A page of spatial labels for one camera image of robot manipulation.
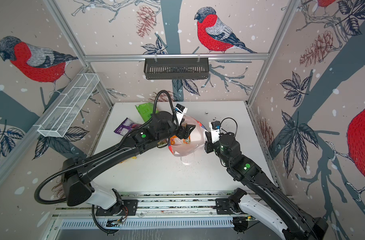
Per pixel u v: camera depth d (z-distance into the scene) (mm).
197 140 896
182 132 622
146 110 1070
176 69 1061
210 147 619
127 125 1033
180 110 597
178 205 757
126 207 728
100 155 467
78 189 392
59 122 713
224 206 733
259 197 475
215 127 578
